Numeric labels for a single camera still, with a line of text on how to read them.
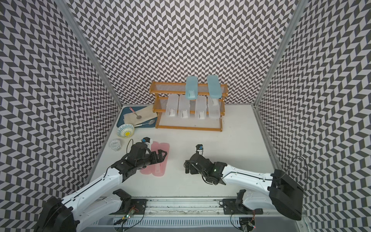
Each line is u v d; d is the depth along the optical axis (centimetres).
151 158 72
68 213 39
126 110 116
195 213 72
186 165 79
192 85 89
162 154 75
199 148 72
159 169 84
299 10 68
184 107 101
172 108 94
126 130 102
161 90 109
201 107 96
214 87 89
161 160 73
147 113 113
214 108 95
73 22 76
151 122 105
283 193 41
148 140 76
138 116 112
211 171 59
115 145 90
